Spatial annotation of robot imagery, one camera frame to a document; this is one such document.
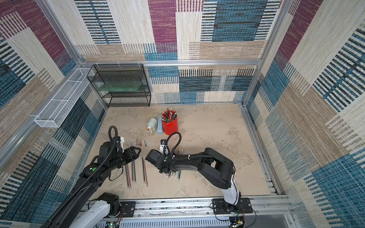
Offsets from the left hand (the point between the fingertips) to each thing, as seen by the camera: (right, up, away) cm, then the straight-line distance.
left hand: (137, 151), depth 79 cm
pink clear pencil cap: (-7, +2, +21) cm, 22 cm away
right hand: (+13, -7, +11) cm, 18 cm away
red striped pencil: (-6, -17, +5) cm, 19 cm away
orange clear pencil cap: (-5, +1, +20) cm, 21 cm away
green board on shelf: (-19, +40, +22) cm, 49 cm away
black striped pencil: (-6, -20, +3) cm, 21 cm away
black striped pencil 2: (-6, -14, +8) cm, 17 cm away
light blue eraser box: (+9, +9, +21) cm, 24 cm away
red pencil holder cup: (+16, +14, +14) cm, 26 cm away
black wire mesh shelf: (-18, +50, +23) cm, 58 cm away
